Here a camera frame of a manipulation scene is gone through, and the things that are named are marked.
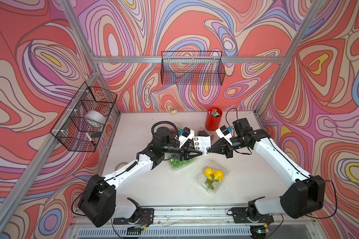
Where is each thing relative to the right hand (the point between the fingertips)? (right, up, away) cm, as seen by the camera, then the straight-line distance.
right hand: (209, 153), depth 68 cm
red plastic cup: (+10, +18, +36) cm, 41 cm away
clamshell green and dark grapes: (-16, -11, +20) cm, 28 cm away
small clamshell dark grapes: (+1, +8, +31) cm, 32 cm away
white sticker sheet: (-4, +5, -4) cm, 8 cm away
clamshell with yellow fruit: (+4, -16, +14) cm, 21 cm away
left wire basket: (-66, +14, +10) cm, 68 cm away
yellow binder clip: (-19, +24, +50) cm, 58 cm away
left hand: (-4, 0, -2) cm, 5 cm away
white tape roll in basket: (-56, +16, +5) cm, 58 cm away
